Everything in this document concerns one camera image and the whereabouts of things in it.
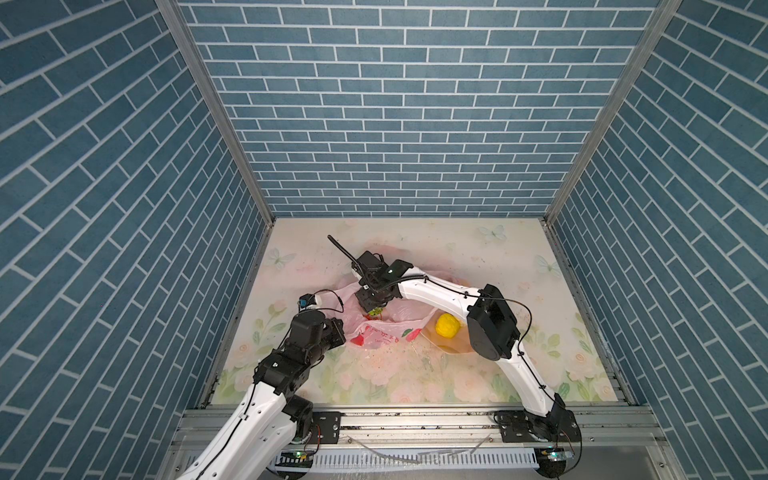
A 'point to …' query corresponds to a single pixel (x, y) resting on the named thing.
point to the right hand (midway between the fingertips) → (363, 297)
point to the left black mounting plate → (326, 427)
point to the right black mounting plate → (558, 426)
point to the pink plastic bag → (398, 322)
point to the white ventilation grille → (414, 459)
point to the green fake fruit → (375, 311)
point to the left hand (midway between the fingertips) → (345, 322)
